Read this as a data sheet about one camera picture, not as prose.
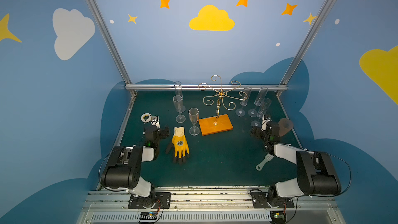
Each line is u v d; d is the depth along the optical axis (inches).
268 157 34.7
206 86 31.3
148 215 28.7
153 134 28.0
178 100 38.4
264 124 32.1
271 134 28.7
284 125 39.2
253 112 43.1
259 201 29.2
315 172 17.6
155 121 31.6
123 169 17.6
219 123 40.1
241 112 43.5
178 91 38.7
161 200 29.2
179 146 35.6
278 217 28.9
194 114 33.7
